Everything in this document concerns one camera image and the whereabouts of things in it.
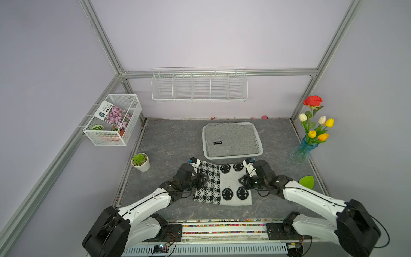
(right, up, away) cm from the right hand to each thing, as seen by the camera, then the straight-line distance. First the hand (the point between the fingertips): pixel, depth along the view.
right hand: (239, 179), depth 84 cm
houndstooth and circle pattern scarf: (-9, -4, -1) cm, 10 cm away
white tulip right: (+41, +31, -5) cm, 52 cm away
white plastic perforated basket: (+14, +18, +10) cm, 25 cm away
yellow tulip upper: (+43, +30, -7) cm, 53 cm away
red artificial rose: (+36, +41, -6) cm, 55 cm away
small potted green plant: (-54, +9, +5) cm, 55 cm away
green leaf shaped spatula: (+40, -3, +5) cm, 40 cm away
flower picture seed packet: (-61, +33, -9) cm, 70 cm away
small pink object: (+27, +37, +40) cm, 61 cm away
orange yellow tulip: (+36, +23, -13) cm, 44 cm away
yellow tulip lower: (+32, +24, -10) cm, 42 cm away
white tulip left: (+33, +33, -2) cm, 47 cm away
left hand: (-16, +1, -2) cm, 17 cm away
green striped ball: (-66, +27, -13) cm, 72 cm away
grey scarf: (-4, +21, +12) cm, 25 cm away
